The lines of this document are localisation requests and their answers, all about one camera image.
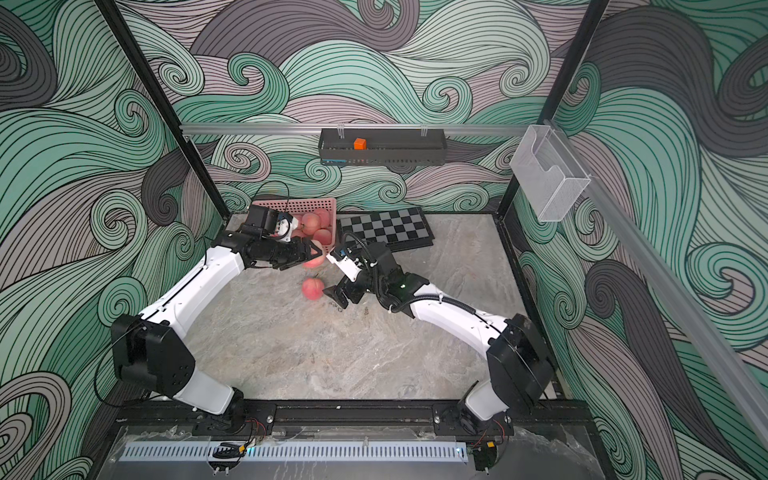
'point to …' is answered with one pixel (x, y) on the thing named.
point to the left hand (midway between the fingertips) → (312, 252)
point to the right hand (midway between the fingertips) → (339, 274)
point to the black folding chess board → (399, 228)
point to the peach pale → (318, 262)
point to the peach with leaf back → (323, 235)
